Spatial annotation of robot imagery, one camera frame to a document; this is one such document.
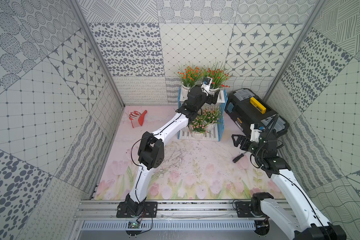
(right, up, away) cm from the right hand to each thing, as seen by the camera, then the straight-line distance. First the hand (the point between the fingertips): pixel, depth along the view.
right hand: (239, 139), depth 80 cm
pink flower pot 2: (-22, +5, +8) cm, 24 cm away
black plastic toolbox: (+11, +19, +18) cm, 28 cm away
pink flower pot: (-13, +12, +12) cm, 22 cm away
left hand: (-11, +28, -1) cm, 30 cm away
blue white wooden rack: (-30, 0, +21) cm, 36 cm away
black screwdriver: (+3, -13, +11) cm, 17 cm away
